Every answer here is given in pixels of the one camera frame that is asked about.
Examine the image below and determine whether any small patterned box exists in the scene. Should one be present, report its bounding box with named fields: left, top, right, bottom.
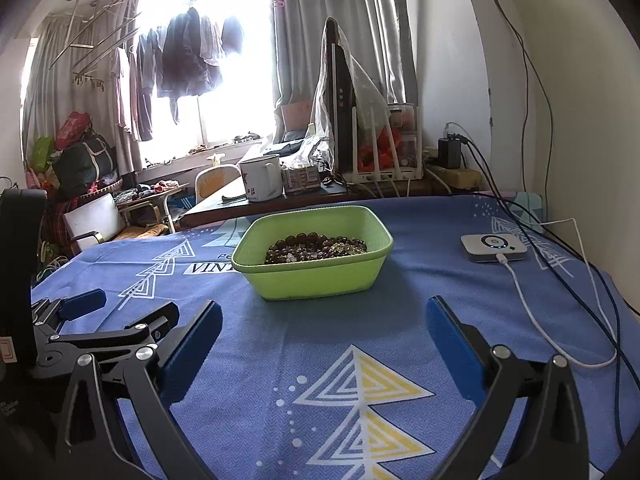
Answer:
left=282, top=165, right=321, bottom=192

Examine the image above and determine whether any dark wooden desk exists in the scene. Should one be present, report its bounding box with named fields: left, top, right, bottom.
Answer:
left=179, top=175, right=493, bottom=231

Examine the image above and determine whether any cardboard box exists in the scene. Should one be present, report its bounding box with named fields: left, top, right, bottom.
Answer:
left=281, top=101, right=316, bottom=133

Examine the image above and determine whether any cream chair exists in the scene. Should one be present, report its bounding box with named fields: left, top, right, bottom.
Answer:
left=195, top=164, right=242, bottom=208

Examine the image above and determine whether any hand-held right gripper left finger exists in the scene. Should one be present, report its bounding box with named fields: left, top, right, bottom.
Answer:
left=55, top=300, right=224, bottom=480

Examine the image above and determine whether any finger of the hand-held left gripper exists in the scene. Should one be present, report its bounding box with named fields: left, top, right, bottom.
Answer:
left=31, top=302, right=180, bottom=378
left=31, top=289, right=107, bottom=333

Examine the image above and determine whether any clear plastic storage box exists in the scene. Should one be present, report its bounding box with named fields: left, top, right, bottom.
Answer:
left=387, top=102, right=417, bottom=166

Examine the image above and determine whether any green plastic basin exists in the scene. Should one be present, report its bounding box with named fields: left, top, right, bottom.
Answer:
left=231, top=205, right=394, bottom=302

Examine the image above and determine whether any grey window curtain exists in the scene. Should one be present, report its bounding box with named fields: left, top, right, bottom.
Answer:
left=22, top=15, right=71, bottom=131
left=262, top=0, right=418, bottom=141

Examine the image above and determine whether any blue printed tablecloth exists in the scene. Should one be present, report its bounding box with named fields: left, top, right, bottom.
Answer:
left=30, top=192, right=636, bottom=480

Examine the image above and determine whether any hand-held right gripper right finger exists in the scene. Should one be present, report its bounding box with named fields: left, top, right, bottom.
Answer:
left=425, top=296, right=592, bottom=480

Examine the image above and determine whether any light blue packet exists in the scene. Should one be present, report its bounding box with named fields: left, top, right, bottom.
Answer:
left=515, top=191, right=543, bottom=221

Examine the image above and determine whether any clear plastic cover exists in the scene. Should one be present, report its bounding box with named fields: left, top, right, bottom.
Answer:
left=312, top=16, right=391, bottom=171

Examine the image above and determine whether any small white portable device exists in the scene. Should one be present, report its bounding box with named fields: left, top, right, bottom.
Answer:
left=460, top=232, right=528, bottom=263

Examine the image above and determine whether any low wooden table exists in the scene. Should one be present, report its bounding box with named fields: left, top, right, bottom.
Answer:
left=115, top=182, right=191, bottom=233

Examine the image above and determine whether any black power adapter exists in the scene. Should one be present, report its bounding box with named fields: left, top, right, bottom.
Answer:
left=438, top=132, right=463, bottom=168

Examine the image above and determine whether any dark duffel bag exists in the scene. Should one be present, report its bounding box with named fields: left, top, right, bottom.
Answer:
left=52, top=132, right=115, bottom=186

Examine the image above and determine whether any white enamel mug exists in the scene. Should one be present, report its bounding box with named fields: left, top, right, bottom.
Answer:
left=239, top=154, right=285, bottom=202

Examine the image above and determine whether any crumpled clear plastic bag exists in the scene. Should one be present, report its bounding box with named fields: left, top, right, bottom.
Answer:
left=287, top=135, right=332, bottom=170

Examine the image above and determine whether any red bag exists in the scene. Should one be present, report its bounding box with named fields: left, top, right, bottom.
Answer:
left=55, top=111, right=93, bottom=151

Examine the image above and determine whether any brown patterned cloth pile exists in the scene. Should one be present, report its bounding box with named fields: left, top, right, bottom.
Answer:
left=40, top=200, right=76, bottom=261

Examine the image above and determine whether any metal ceiling drying rack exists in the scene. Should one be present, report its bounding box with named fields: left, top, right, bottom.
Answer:
left=47, top=0, right=201, bottom=93

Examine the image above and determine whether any white charging cable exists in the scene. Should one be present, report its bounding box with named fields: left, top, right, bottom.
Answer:
left=497, top=217, right=618, bottom=368

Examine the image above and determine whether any dark charger cable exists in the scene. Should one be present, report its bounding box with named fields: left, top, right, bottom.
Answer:
left=462, top=135, right=631, bottom=451

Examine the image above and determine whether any black upright monitor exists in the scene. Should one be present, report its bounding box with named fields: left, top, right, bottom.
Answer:
left=327, top=42, right=357, bottom=173

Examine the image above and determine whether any green bag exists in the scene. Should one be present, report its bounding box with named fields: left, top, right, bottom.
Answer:
left=32, top=136, right=55, bottom=171

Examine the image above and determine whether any brown wooden bead bracelet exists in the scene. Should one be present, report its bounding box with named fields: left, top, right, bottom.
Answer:
left=265, top=231, right=333, bottom=265

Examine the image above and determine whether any row of hanging clothes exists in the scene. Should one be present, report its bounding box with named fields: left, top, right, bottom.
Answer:
left=112, top=5, right=246, bottom=143

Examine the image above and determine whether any black wall cable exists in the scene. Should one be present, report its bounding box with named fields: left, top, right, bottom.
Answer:
left=472, top=0, right=556, bottom=221

